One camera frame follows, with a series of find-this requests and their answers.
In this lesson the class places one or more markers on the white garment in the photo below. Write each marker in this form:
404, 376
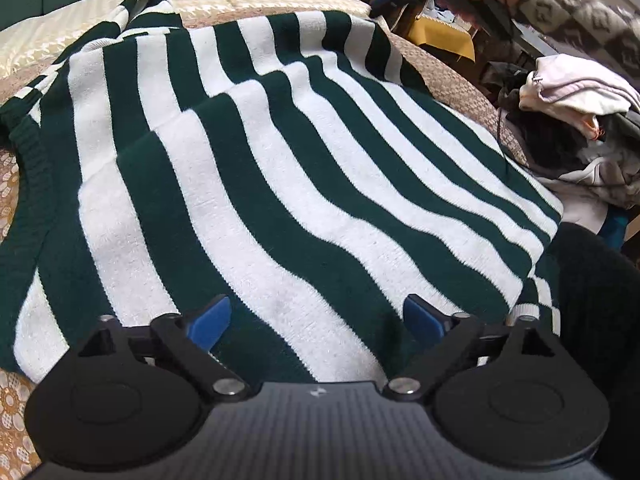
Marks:
570, 85

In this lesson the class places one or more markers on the person's right forearm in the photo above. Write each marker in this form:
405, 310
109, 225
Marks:
575, 15

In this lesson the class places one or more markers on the person's black trouser leg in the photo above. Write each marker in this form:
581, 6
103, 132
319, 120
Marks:
595, 310

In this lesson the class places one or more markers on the grey hooded garment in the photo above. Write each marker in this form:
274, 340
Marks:
600, 175

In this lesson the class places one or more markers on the green and white striped sweater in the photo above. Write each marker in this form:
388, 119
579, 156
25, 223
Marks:
300, 185

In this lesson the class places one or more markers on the dark garment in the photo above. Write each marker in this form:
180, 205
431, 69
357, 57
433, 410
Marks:
545, 135

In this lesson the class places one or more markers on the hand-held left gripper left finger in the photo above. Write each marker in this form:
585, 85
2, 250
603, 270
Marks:
212, 322

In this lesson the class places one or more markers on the yellow cloth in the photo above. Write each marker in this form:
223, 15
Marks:
445, 35

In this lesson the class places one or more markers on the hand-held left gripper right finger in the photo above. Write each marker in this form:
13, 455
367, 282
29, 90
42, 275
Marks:
422, 317

